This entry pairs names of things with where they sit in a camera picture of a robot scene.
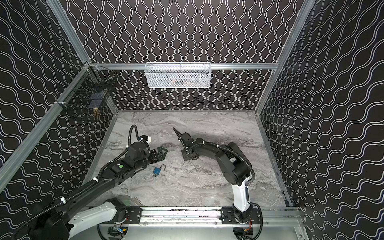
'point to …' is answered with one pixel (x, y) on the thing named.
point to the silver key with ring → (154, 175)
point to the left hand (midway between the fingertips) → (165, 152)
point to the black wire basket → (87, 93)
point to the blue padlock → (157, 170)
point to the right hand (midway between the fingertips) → (189, 155)
